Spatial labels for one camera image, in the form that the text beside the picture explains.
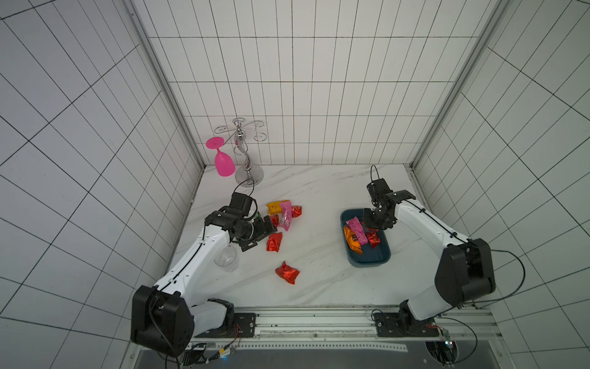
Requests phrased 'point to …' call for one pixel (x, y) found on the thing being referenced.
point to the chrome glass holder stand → (247, 174)
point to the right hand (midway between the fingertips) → (361, 222)
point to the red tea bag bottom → (290, 274)
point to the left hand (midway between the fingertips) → (265, 239)
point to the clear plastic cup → (227, 259)
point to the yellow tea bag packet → (274, 207)
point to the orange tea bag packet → (352, 240)
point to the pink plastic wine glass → (223, 162)
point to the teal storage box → (374, 257)
